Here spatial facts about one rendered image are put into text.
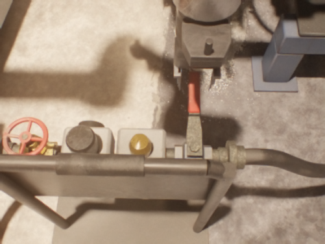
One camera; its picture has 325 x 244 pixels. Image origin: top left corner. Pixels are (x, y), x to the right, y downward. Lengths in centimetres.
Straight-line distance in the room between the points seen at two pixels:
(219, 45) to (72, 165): 25
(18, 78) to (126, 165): 85
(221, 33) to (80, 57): 87
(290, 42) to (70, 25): 74
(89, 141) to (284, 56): 70
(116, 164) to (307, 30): 71
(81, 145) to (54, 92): 67
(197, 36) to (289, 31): 62
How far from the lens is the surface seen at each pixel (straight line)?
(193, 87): 67
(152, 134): 65
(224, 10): 48
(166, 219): 107
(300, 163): 74
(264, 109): 123
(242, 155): 66
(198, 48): 47
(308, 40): 110
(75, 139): 61
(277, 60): 116
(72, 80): 127
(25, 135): 64
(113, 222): 108
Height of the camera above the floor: 106
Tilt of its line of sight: 66 degrees down
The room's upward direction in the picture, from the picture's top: straight up
